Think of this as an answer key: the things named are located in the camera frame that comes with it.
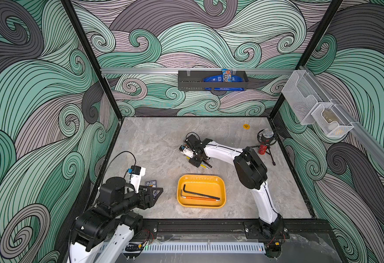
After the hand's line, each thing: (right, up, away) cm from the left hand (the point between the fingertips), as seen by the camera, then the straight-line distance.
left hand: (157, 188), depth 63 cm
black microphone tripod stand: (+54, +17, +19) cm, 60 cm away
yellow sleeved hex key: (+22, +1, +32) cm, 39 cm away
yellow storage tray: (+25, -7, +24) cm, 36 cm away
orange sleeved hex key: (+17, -12, +19) cm, 28 cm away
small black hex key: (+18, -11, +21) cm, 29 cm away
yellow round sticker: (+54, +25, +52) cm, 79 cm away
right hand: (+18, +5, +36) cm, 40 cm away
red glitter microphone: (+52, +21, +18) cm, 59 cm away
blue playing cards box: (-8, -6, +23) cm, 25 cm away
